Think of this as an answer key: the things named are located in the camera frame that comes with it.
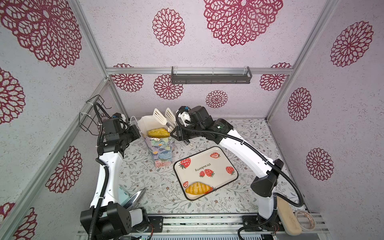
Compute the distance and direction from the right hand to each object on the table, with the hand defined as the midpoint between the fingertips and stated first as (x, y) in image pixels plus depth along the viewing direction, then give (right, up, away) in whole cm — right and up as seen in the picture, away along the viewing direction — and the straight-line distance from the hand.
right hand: (173, 130), depth 70 cm
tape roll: (+62, -47, +2) cm, 78 cm away
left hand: (-20, -1, +9) cm, 21 cm away
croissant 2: (+12, -31, +12) cm, 35 cm away
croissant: (-11, -1, +20) cm, 23 cm away
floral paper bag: (-8, -10, +13) cm, 18 cm away
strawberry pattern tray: (+21, -23, +25) cm, 40 cm away
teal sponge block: (-28, -36, +10) cm, 47 cm away
